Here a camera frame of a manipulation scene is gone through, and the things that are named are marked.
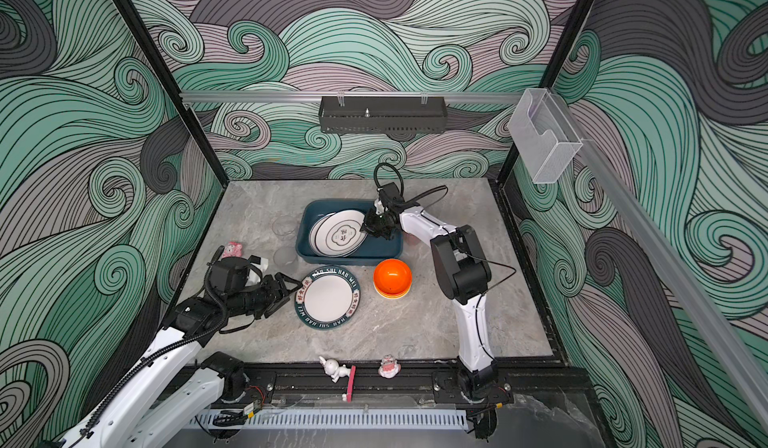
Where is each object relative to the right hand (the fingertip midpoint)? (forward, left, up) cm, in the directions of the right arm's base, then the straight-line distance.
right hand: (360, 227), depth 97 cm
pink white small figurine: (-40, -9, -4) cm, 41 cm away
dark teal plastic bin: (-7, -5, -2) cm, 9 cm away
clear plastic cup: (-9, +24, -3) cm, 26 cm away
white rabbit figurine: (-41, +5, -3) cm, 42 cm away
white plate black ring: (0, +8, -4) cm, 9 cm away
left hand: (-25, +14, +8) cm, 30 cm away
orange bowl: (-17, -10, -2) cm, 20 cm away
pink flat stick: (-44, 0, -2) cm, 44 cm away
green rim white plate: (-22, +9, -6) cm, 24 cm away
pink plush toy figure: (-7, +42, -3) cm, 43 cm away
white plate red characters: (0, +14, -5) cm, 15 cm away
